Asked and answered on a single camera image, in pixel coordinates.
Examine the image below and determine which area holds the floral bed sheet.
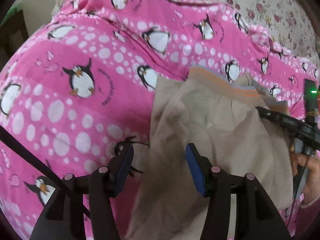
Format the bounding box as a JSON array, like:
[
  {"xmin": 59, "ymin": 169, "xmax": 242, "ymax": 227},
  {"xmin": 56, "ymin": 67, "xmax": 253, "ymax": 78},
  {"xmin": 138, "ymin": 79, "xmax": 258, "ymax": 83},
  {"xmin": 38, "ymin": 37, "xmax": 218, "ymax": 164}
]
[{"xmin": 54, "ymin": 0, "xmax": 320, "ymax": 63}]

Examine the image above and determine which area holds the pink penguin print blanket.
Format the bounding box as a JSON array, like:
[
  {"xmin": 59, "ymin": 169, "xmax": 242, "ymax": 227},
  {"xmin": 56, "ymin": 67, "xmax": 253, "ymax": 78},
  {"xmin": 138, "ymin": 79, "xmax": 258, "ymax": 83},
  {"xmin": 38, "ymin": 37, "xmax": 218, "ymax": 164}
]
[{"xmin": 0, "ymin": 0, "xmax": 320, "ymax": 240}]

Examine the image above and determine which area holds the person's right hand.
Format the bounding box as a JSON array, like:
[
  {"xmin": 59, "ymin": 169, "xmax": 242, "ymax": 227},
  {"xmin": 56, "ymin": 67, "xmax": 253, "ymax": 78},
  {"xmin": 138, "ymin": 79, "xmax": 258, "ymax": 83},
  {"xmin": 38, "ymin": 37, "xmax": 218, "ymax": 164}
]
[{"xmin": 289, "ymin": 142, "xmax": 320, "ymax": 202}]

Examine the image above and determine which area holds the beige garment with striped hem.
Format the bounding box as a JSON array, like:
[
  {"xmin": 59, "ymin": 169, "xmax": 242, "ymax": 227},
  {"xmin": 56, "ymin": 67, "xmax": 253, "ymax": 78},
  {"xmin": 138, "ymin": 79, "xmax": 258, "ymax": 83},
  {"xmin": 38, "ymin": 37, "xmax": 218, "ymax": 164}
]
[{"xmin": 125, "ymin": 65, "xmax": 294, "ymax": 240}]

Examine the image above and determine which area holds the dark wooden table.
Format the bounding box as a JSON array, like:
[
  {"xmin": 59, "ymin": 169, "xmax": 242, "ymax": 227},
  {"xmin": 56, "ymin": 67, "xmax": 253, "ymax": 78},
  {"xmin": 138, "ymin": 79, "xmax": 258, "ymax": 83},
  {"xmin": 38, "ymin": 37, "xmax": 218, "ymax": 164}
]
[{"xmin": 0, "ymin": 10, "xmax": 29, "ymax": 55}]

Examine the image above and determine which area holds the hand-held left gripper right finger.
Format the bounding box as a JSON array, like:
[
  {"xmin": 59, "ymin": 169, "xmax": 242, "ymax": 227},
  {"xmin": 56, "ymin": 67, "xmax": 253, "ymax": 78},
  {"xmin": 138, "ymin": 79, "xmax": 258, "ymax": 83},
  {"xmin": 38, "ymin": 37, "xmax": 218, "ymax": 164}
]
[{"xmin": 185, "ymin": 143, "xmax": 292, "ymax": 240}]

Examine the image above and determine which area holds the thin black cable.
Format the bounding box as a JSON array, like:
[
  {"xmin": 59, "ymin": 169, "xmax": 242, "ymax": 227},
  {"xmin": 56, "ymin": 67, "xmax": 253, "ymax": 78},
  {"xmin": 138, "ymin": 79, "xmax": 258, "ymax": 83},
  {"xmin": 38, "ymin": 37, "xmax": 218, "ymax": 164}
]
[{"xmin": 286, "ymin": 155, "xmax": 309, "ymax": 227}]

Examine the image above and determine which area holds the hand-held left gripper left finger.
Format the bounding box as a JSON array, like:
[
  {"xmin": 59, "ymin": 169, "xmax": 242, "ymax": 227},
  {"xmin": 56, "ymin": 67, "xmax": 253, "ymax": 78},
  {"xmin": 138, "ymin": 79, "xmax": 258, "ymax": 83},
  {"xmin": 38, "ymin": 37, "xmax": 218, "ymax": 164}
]
[{"xmin": 30, "ymin": 144, "xmax": 135, "ymax": 240}]

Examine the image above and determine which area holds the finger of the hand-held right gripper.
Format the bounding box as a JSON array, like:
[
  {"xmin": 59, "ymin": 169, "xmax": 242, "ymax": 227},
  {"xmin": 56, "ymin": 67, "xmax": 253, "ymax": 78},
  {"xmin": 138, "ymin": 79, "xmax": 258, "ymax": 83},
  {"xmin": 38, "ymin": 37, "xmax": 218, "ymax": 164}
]
[{"xmin": 255, "ymin": 106, "xmax": 314, "ymax": 137}]

